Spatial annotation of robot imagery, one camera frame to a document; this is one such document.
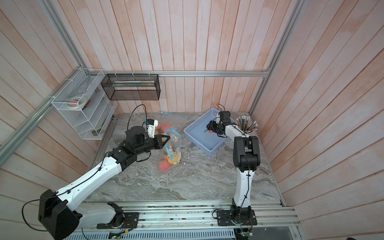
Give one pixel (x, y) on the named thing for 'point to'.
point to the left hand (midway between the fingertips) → (170, 139)
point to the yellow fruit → (174, 159)
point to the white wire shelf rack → (90, 121)
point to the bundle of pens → (243, 123)
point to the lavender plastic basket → (207, 140)
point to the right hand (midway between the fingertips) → (210, 125)
